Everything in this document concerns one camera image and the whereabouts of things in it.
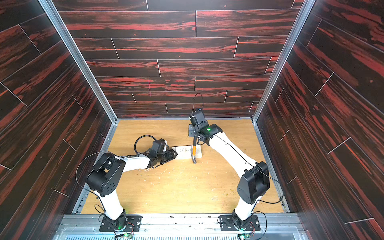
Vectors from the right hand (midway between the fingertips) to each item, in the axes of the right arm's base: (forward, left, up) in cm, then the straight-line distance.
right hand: (198, 126), depth 84 cm
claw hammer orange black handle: (-9, +2, -14) cm, 16 cm away
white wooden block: (-5, +8, -19) cm, 21 cm away
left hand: (-7, +13, -21) cm, 25 cm away
